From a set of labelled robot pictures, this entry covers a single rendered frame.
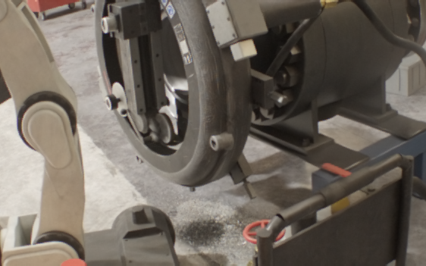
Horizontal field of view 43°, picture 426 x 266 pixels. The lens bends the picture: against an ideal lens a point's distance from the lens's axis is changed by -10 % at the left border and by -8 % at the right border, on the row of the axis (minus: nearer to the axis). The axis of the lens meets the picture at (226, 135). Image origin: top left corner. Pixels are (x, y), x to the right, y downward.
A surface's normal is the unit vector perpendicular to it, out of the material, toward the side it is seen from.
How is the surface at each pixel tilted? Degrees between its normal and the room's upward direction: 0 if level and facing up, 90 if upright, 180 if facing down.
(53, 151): 90
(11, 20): 90
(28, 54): 90
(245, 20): 67
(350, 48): 95
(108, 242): 0
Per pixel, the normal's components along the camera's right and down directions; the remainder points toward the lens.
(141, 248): -0.10, -0.92
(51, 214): 0.23, 0.36
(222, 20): -0.81, 0.30
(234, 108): 0.57, 0.39
